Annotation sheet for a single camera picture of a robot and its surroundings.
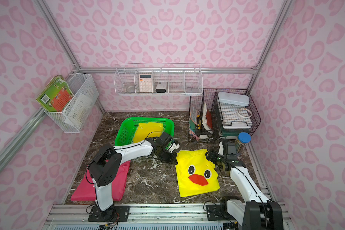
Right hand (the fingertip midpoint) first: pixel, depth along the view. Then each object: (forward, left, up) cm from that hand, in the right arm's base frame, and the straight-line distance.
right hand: (209, 154), depth 87 cm
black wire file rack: (+22, +3, +4) cm, 22 cm away
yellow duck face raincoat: (-9, +8, -6) cm, 14 cm away
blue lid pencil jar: (+3, -17, +12) cm, 21 cm away
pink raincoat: (-21, +69, -3) cm, 72 cm away
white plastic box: (+33, -18, +14) cm, 41 cm away
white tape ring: (+19, -22, +13) cm, 32 cm away
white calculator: (+38, +41, +25) cm, 61 cm away
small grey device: (+34, +30, +24) cm, 51 cm away
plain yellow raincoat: (+20, +42, -3) cm, 47 cm away
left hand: (-4, +19, -2) cm, 19 cm away
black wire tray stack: (+23, -17, +13) cm, 31 cm away
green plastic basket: (+18, +57, -4) cm, 60 cm away
